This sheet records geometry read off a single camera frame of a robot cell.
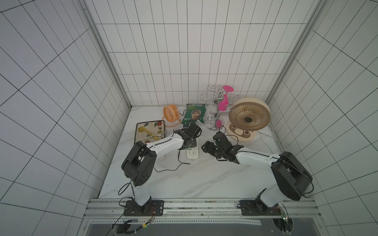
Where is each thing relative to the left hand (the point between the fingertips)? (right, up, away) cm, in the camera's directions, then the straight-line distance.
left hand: (188, 145), depth 91 cm
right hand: (+8, -2, -3) cm, 8 cm away
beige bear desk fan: (+34, +18, -9) cm, 40 cm away
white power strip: (+3, -5, -1) cm, 6 cm away
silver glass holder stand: (+15, +30, -4) cm, 34 cm away
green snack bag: (+4, +21, +12) cm, 25 cm away
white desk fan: (-13, -7, -4) cm, 15 cm away
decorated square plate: (-28, +7, +13) cm, 32 cm away
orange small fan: (-12, +18, +10) cm, 23 cm away
